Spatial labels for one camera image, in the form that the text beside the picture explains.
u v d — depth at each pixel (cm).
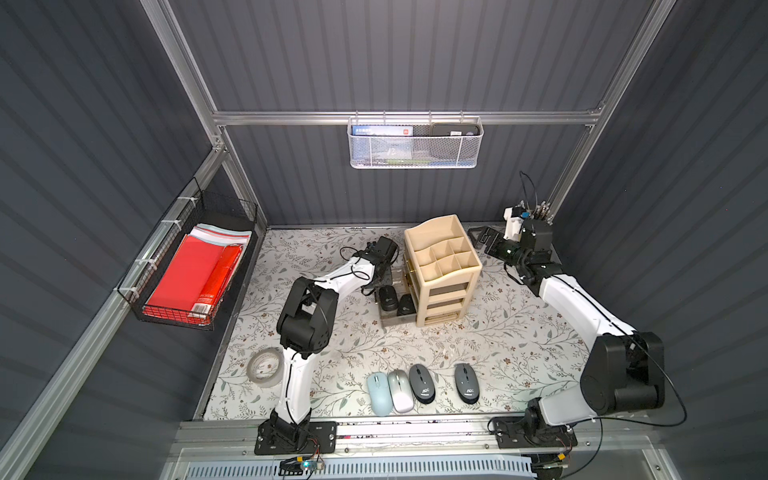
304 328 56
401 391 79
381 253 80
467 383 82
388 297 96
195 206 79
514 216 76
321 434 75
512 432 74
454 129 86
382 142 89
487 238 76
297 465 70
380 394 79
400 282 98
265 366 85
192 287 70
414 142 87
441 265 78
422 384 81
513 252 73
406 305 93
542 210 99
